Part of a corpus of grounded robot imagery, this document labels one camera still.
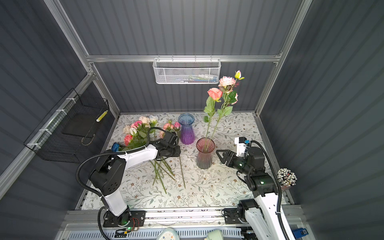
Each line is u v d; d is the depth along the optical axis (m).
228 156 0.63
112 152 0.52
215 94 0.70
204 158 0.83
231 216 0.74
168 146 0.74
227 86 0.64
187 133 1.05
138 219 0.72
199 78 0.92
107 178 0.48
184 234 0.77
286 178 0.68
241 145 0.65
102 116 0.81
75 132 0.74
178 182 0.85
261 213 0.60
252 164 0.53
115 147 0.96
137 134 1.01
